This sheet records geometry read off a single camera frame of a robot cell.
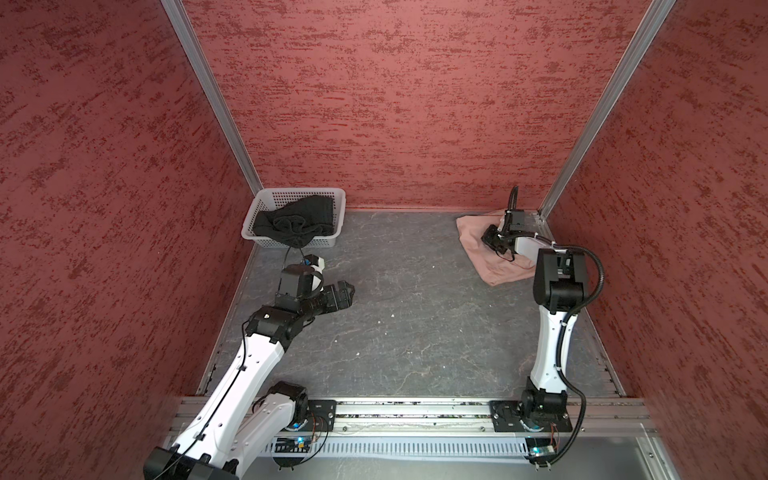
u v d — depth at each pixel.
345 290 0.70
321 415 0.74
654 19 0.72
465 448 0.77
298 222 0.97
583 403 0.69
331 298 0.67
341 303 0.69
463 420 0.75
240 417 0.44
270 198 1.15
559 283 0.62
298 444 0.70
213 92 0.85
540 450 0.71
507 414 0.74
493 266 1.00
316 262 0.71
